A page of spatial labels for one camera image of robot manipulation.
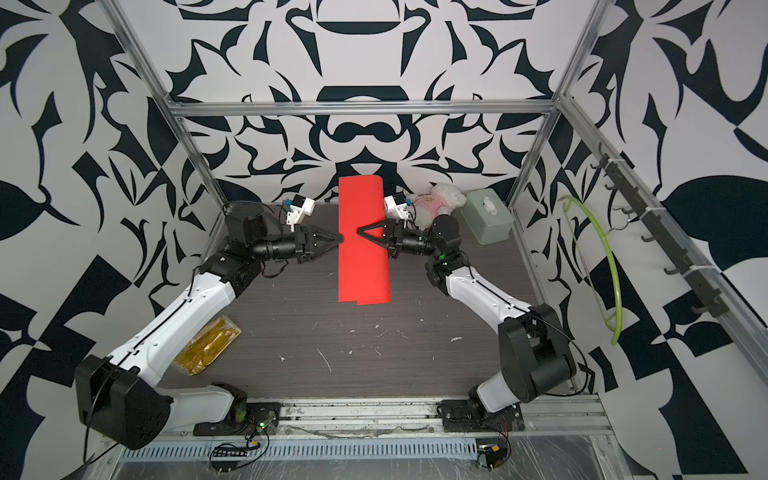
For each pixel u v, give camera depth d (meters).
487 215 1.07
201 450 0.70
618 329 0.64
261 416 0.74
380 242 0.64
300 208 0.66
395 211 0.70
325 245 0.64
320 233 0.64
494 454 0.71
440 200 1.12
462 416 0.73
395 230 0.65
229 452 0.73
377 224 0.66
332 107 0.97
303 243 0.60
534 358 0.44
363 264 0.65
